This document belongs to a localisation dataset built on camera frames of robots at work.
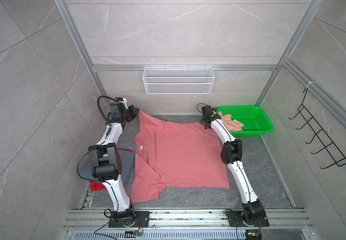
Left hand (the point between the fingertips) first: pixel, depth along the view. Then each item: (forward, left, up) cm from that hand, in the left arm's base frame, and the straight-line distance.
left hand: (139, 105), depth 92 cm
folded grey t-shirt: (-27, +8, -19) cm, 34 cm away
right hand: (+6, -47, -23) cm, 53 cm away
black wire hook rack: (-42, -89, +8) cm, 99 cm away
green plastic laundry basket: (+3, -86, -23) cm, 89 cm away
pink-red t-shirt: (-26, -26, -21) cm, 42 cm away
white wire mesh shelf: (+18, -26, +5) cm, 32 cm away
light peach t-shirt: (-4, -66, -18) cm, 68 cm away
